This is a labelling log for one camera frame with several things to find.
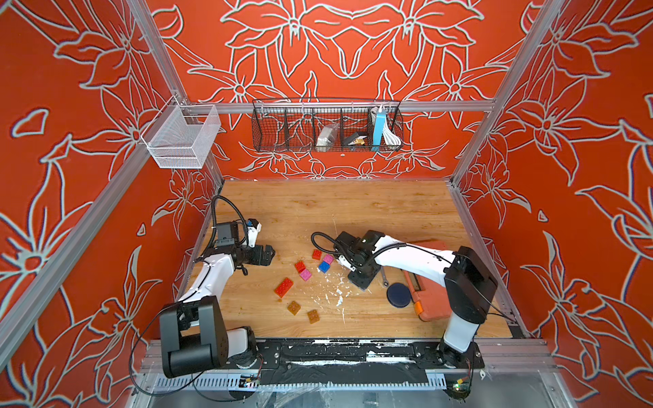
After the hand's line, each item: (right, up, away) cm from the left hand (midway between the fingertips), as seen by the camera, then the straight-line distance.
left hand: (260, 249), depth 89 cm
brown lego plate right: (+20, -20, -10) cm, 30 cm away
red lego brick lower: (+15, -6, +1) cm, 16 cm away
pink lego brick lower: (+17, -9, -1) cm, 19 cm away
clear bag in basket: (+24, +41, +2) cm, 48 cm away
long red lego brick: (+9, -13, -4) cm, 16 cm away
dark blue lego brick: (+23, -7, +1) cm, 24 cm away
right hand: (+35, -10, -6) cm, 36 cm away
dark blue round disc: (+48, -15, -6) cm, 51 cm away
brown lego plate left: (+13, -18, -8) cm, 24 cm away
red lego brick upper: (+21, -3, +3) cm, 21 cm away
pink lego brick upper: (+25, -4, +3) cm, 25 cm away
